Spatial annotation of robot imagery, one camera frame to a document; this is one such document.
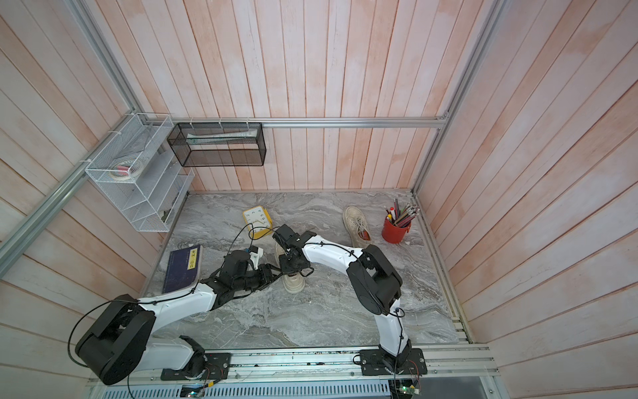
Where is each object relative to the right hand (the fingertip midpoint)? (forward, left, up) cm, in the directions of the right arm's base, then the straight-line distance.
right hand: (288, 267), depth 92 cm
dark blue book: (-1, +41, -1) cm, 41 cm away
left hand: (-6, +1, +4) cm, 7 cm away
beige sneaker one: (-7, -3, +3) cm, 8 cm away
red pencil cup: (+15, -42, +1) cm, 45 cm away
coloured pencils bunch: (+17, -44, +10) cm, 48 cm away
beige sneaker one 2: (+15, -28, +3) cm, 32 cm away
